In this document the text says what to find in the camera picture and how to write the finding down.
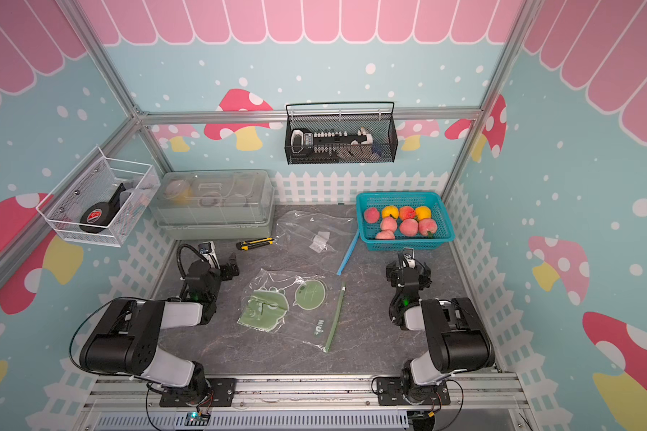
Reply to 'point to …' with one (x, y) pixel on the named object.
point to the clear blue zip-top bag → (313, 241)
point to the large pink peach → (409, 227)
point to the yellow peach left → (390, 211)
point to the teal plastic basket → (433, 200)
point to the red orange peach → (407, 213)
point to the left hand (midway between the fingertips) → (222, 258)
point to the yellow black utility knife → (254, 243)
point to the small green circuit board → (194, 418)
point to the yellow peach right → (423, 212)
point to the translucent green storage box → (226, 205)
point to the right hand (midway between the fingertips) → (410, 262)
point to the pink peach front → (386, 234)
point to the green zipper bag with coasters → (305, 307)
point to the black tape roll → (95, 217)
